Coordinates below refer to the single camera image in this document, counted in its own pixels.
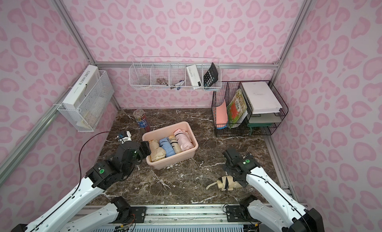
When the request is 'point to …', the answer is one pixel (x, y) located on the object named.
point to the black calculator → (211, 76)
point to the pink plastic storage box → (165, 132)
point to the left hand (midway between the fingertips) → (144, 143)
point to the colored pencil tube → (141, 119)
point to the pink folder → (222, 114)
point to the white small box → (194, 75)
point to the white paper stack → (261, 97)
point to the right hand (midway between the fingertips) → (231, 171)
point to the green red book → (237, 107)
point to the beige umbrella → (156, 152)
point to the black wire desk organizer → (251, 108)
